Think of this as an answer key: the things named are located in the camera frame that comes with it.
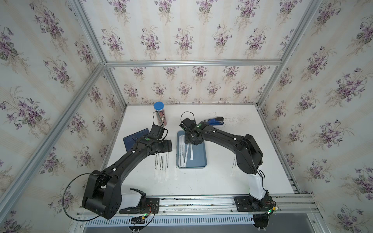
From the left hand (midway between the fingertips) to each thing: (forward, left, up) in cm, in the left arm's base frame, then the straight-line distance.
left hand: (167, 148), depth 85 cm
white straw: (+2, -7, -8) cm, 11 cm away
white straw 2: (-8, -11, -7) cm, 15 cm away
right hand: (+6, -14, -2) cm, 15 cm away
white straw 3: (-4, -15, -4) cm, 16 cm away
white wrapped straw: (-15, 0, -8) cm, 17 cm away
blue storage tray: (-2, -18, -8) cm, 20 cm away
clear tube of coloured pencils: (+24, +6, +10) cm, 27 cm away
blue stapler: (+25, -35, -6) cm, 43 cm away
